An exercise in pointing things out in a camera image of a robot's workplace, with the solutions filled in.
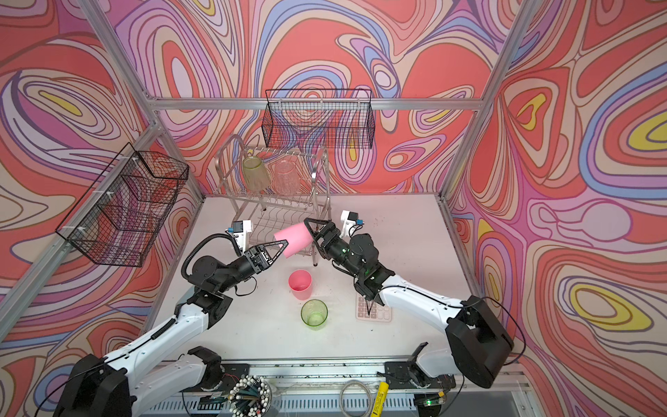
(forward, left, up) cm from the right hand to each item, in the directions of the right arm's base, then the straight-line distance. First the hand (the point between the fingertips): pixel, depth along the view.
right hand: (306, 232), depth 72 cm
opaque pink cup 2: (-4, +2, +3) cm, 5 cm away
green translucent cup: (+25, +18, 0) cm, 31 cm away
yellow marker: (-37, -19, -27) cm, 50 cm away
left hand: (-7, +4, +3) cm, 8 cm away
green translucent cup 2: (-13, 0, -27) cm, 30 cm away
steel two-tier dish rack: (+29, +19, -23) cm, 41 cm away
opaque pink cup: (-3, +5, -25) cm, 26 cm away
